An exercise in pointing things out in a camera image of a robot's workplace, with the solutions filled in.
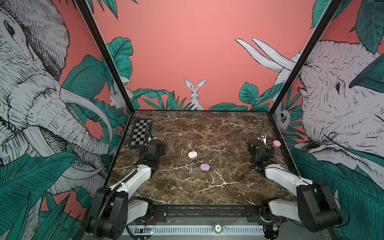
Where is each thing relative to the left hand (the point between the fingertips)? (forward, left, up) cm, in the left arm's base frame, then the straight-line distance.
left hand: (152, 142), depth 87 cm
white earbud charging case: (-3, -24, -12) cm, 27 cm away
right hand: (-3, -65, +1) cm, 65 cm away
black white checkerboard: (+13, +13, -8) cm, 20 cm away
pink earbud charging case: (-12, -31, -10) cm, 35 cm away
